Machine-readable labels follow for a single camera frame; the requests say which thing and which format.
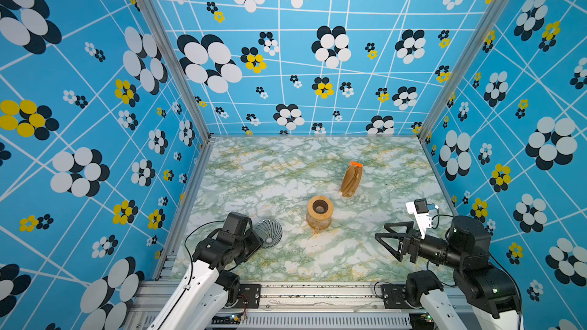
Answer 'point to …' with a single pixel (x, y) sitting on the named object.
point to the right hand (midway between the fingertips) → (383, 232)
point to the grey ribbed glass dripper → (270, 231)
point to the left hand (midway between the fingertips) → (264, 241)
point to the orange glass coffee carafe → (316, 224)
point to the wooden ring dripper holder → (316, 215)
